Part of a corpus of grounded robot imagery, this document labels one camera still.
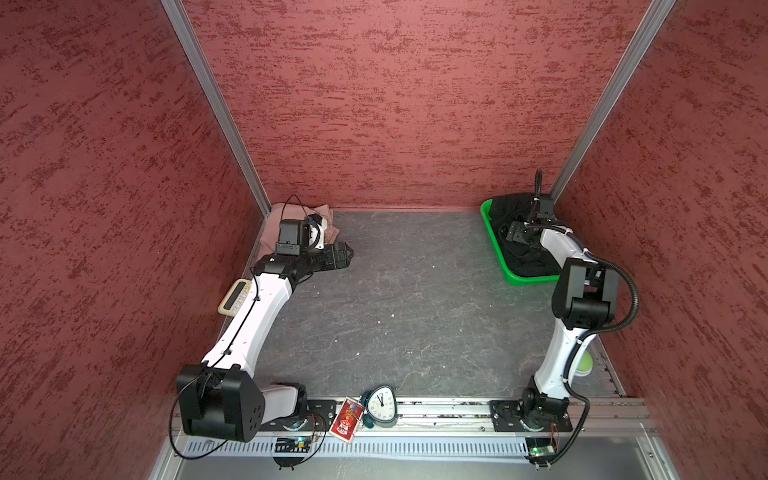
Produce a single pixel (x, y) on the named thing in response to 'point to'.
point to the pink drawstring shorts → (297, 212)
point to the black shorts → (524, 259)
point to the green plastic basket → (485, 212)
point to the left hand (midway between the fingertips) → (338, 259)
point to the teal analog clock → (380, 406)
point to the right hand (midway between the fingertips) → (522, 239)
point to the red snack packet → (347, 419)
